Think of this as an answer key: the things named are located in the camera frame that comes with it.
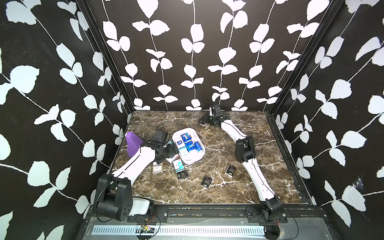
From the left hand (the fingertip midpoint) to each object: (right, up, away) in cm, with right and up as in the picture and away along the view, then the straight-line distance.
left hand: (173, 151), depth 87 cm
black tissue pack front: (+19, -17, -3) cm, 26 cm away
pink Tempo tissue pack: (0, -5, +6) cm, 8 cm away
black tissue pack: (+34, -12, +1) cm, 36 cm away
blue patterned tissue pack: (+15, +1, +8) cm, 17 cm away
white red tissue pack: (-10, -10, +1) cm, 15 cm away
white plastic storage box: (+2, +7, +16) cm, 18 cm away
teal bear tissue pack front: (+3, -9, +2) cm, 10 cm away
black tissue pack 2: (+6, -14, -1) cm, 15 cm away
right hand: (+17, +23, +26) cm, 39 cm away
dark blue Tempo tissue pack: (+9, +2, +9) cm, 13 cm away
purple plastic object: (-23, +5, -3) cm, 24 cm away
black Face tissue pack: (+18, +17, +24) cm, 34 cm away
